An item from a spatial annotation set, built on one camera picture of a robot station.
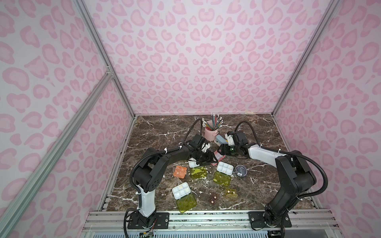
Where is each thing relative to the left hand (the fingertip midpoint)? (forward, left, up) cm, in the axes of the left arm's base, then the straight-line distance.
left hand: (216, 162), depth 87 cm
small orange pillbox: (-3, +22, -6) cm, 23 cm away
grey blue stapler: (+15, -4, 0) cm, 16 cm away
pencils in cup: (+27, -2, +6) cm, 28 cm away
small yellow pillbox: (-15, -8, -6) cm, 18 cm away
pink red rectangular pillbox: (+6, -3, -5) cm, 8 cm away
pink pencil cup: (+20, +3, +1) cm, 20 cm away
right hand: (+9, -5, -2) cm, 11 cm away
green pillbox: (-8, -3, -6) cm, 10 cm away
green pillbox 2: (-4, +10, -7) cm, 13 cm away
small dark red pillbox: (-18, +2, -5) cm, 19 cm away
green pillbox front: (-15, +19, -6) cm, 25 cm away
